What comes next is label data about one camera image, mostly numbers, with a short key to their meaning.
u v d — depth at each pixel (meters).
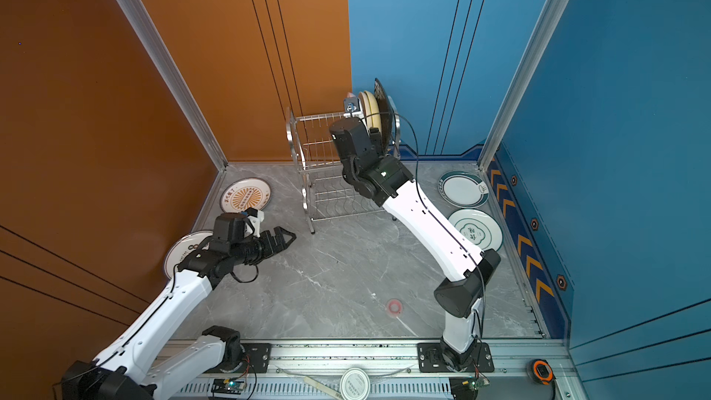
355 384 0.65
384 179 0.46
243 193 1.09
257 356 0.74
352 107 0.55
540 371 0.68
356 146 0.47
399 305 0.82
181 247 0.94
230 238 0.60
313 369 0.73
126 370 0.39
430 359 0.72
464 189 1.12
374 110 1.24
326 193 1.05
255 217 0.74
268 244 0.69
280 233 0.72
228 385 0.71
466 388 0.70
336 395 0.68
